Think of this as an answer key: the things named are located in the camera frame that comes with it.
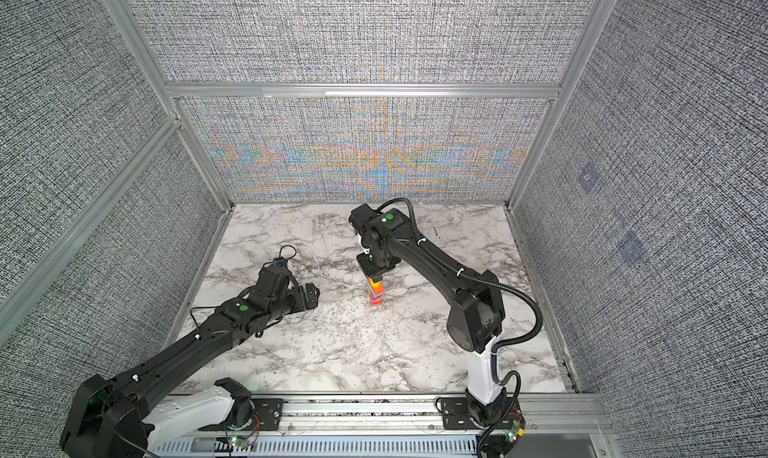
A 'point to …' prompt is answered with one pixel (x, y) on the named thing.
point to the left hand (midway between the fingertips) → (307, 294)
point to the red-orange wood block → (378, 290)
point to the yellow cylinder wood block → (374, 284)
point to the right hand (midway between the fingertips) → (375, 269)
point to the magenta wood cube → (376, 300)
